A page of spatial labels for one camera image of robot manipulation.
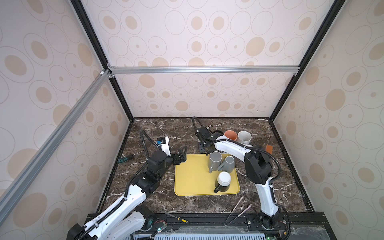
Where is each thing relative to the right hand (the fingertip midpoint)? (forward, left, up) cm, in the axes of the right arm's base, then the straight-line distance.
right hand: (203, 147), depth 97 cm
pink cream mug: (+8, -19, +2) cm, 21 cm away
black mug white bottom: (-24, -10, +4) cm, 26 cm away
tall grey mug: (-14, -5, +7) cm, 16 cm away
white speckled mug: (+6, -27, +1) cm, 28 cm away
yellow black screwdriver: (-40, +14, -4) cm, 43 cm away
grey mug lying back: (-15, -14, +2) cm, 20 cm away
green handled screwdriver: (-7, +52, -2) cm, 52 cm away
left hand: (-13, +11, +20) cm, 26 cm away
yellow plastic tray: (-18, +7, -4) cm, 20 cm away
